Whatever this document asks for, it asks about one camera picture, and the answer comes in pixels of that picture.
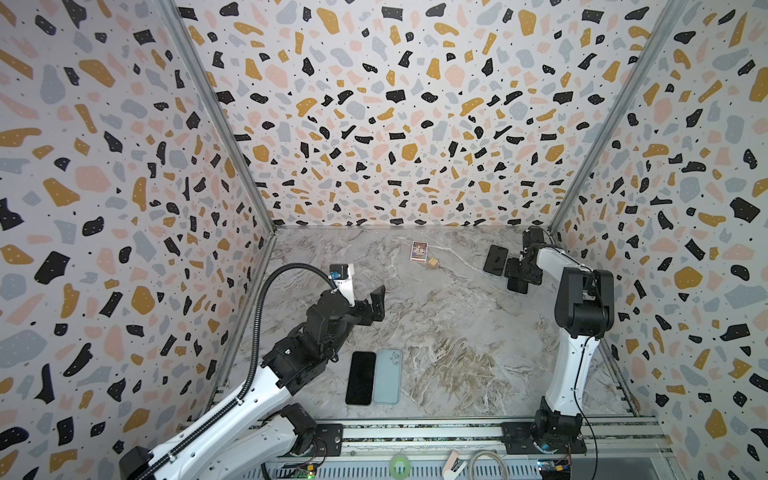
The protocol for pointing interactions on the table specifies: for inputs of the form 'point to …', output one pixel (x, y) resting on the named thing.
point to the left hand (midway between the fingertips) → (368, 283)
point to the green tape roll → (400, 458)
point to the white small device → (453, 466)
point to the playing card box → (419, 251)
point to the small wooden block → (433, 262)
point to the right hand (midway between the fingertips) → (516, 266)
